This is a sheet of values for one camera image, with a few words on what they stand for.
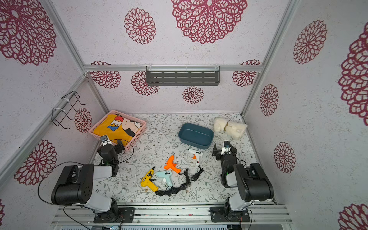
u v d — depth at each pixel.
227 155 0.76
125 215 0.73
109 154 0.69
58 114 0.73
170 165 0.90
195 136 1.07
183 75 0.96
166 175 0.85
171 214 0.76
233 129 0.97
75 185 0.46
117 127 1.03
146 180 0.84
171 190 0.80
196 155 0.95
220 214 0.73
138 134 0.98
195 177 0.85
